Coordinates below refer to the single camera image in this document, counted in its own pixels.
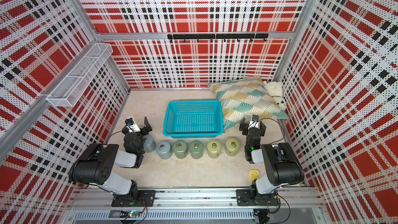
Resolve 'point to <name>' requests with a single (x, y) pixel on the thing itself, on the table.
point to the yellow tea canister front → (214, 149)
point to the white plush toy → (274, 88)
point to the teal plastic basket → (194, 119)
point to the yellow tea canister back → (232, 146)
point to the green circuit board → (129, 213)
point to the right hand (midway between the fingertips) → (254, 119)
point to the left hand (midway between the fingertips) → (141, 119)
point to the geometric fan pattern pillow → (242, 98)
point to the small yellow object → (253, 174)
